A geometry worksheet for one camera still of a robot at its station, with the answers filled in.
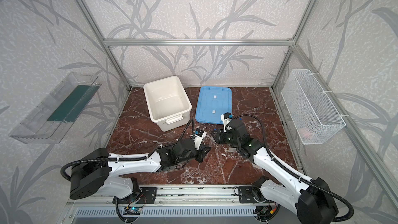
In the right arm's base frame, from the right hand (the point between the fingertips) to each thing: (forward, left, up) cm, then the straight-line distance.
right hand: (213, 128), depth 79 cm
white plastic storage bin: (+28, +31, -16) cm, 45 cm away
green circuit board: (-34, +38, -17) cm, 54 cm away
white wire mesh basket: (-4, -40, +19) cm, 44 cm away
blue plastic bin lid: (+30, -1, -17) cm, 35 cm away
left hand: (-8, 0, -4) cm, 9 cm away
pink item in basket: (-5, -44, +5) cm, 44 cm away
